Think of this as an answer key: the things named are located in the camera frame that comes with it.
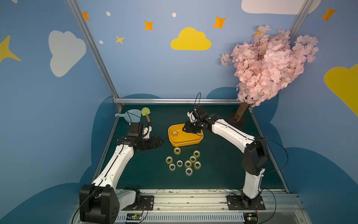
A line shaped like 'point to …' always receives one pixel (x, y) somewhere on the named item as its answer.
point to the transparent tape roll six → (169, 160)
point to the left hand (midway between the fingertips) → (157, 142)
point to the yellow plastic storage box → (178, 137)
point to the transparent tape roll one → (174, 133)
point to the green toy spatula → (145, 111)
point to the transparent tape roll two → (197, 165)
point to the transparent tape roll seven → (179, 163)
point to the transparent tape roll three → (196, 153)
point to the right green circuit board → (250, 218)
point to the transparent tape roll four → (192, 158)
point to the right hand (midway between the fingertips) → (185, 128)
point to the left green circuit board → (134, 216)
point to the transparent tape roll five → (177, 150)
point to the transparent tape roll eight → (172, 167)
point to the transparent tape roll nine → (189, 171)
